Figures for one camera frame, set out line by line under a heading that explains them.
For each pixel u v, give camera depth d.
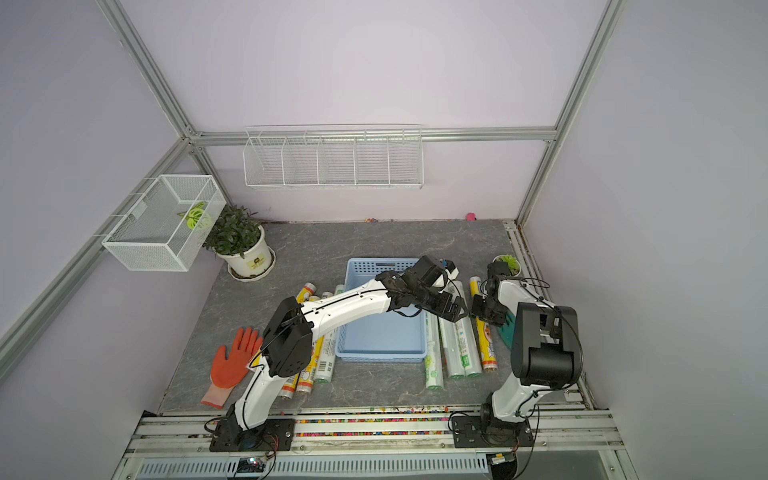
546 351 0.47
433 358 0.82
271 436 0.72
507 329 0.90
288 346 0.51
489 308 0.79
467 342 0.85
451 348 0.84
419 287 0.67
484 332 0.87
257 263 1.02
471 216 1.24
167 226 0.83
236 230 0.93
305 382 0.79
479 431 0.73
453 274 0.78
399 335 0.91
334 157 0.99
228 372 0.85
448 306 0.74
